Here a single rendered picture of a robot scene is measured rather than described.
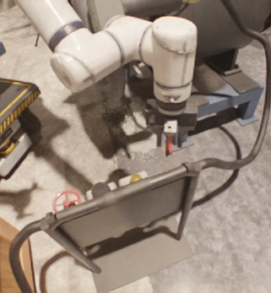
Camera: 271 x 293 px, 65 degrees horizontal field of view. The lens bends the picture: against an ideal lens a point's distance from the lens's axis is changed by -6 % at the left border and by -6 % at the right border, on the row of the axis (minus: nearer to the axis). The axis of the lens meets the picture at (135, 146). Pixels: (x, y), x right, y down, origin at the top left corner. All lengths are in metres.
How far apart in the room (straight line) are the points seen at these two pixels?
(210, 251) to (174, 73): 0.77
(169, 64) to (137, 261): 0.78
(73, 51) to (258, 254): 1.00
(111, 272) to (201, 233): 0.41
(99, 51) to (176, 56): 0.15
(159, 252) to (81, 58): 0.81
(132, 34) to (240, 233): 0.90
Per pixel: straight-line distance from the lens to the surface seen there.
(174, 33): 0.44
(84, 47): 0.45
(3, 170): 1.33
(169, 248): 1.01
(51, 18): 0.48
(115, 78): 0.88
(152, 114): 0.56
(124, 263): 1.00
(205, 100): 1.17
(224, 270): 1.04
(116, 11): 0.70
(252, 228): 1.12
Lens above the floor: 0.98
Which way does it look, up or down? 50 degrees down
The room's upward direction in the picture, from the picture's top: 7 degrees counter-clockwise
